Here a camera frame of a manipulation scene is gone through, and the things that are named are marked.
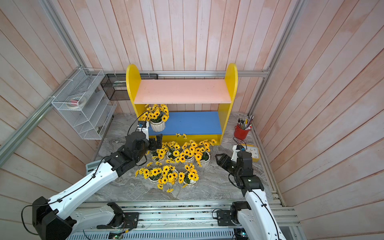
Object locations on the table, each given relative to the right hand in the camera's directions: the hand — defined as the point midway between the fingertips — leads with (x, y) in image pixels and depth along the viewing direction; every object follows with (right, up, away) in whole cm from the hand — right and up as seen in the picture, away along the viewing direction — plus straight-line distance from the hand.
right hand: (219, 156), depth 80 cm
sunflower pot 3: (-26, +1, +3) cm, 26 cm away
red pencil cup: (+20, +16, +18) cm, 31 cm away
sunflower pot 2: (-16, +2, +1) cm, 17 cm away
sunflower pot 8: (-35, -8, -6) cm, 36 cm away
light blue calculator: (-76, -9, +8) cm, 76 cm away
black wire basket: (-61, +42, +8) cm, 74 cm away
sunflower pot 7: (-26, -9, -7) cm, 28 cm away
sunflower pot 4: (-33, +1, +3) cm, 33 cm away
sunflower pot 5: (-35, +23, +3) cm, 42 cm away
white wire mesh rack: (-69, +19, -2) cm, 72 cm away
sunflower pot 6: (-16, -9, -9) cm, 20 cm away
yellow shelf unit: (-9, +17, +11) cm, 22 cm away
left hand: (-35, +11, -3) cm, 37 cm away
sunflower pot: (-9, +1, +4) cm, 10 cm away
